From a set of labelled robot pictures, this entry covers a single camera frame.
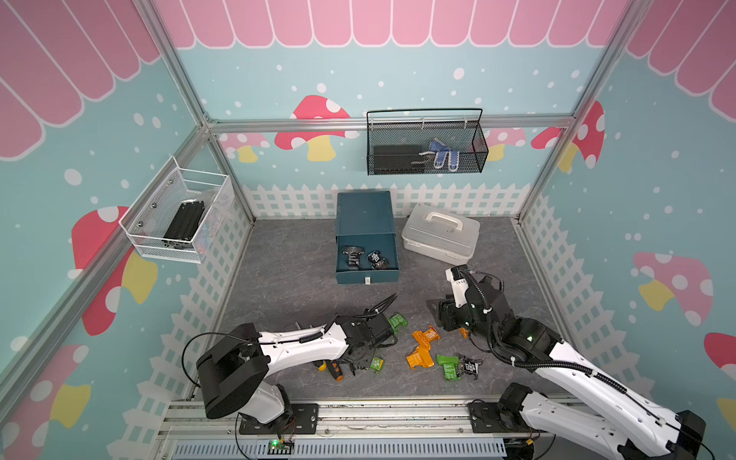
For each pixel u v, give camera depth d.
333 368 0.81
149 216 0.68
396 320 0.91
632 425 0.41
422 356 0.83
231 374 0.43
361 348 0.60
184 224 0.70
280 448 0.73
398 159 0.85
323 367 0.79
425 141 0.92
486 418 0.74
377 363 0.82
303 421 0.74
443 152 0.81
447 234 1.00
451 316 0.63
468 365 0.81
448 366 0.81
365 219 0.92
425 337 0.87
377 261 0.87
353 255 0.88
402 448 0.71
